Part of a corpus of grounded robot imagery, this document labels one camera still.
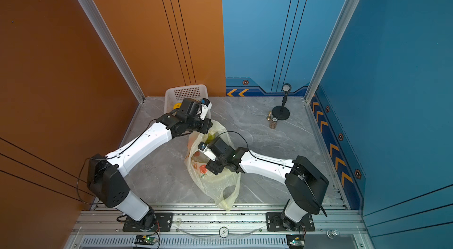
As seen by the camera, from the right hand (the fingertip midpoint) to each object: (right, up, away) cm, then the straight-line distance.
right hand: (214, 157), depth 84 cm
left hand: (-1, +17, -1) cm, 17 cm away
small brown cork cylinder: (+33, +15, +18) cm, 40 cm away
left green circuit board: (-26, -30, -13) cm, 42 cm away
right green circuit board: (+35, -31, -13) cm, 48 cm away
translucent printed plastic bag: (+5, -11, -7) cm, 14 cm away
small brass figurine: (+32, +18, +24) cm, 44 cm away
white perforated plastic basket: (-29, +33, +31) cm, 54 cm away
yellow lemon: (-26, +26, +24) cm, 44 cm away
